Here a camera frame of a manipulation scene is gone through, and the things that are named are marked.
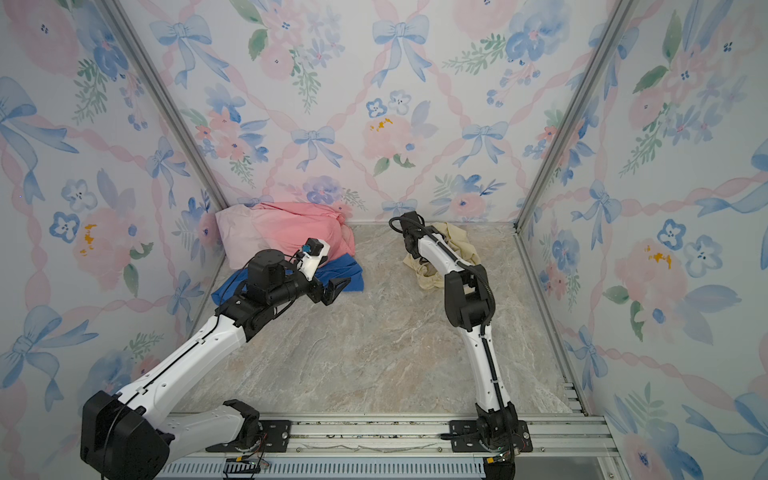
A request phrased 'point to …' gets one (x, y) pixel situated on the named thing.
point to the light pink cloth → (237, 226)
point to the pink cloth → (287, 227)
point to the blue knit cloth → (343, 273)
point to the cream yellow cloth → (426, 273)
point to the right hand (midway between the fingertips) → (447, 240)
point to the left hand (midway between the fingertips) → (337, 265)
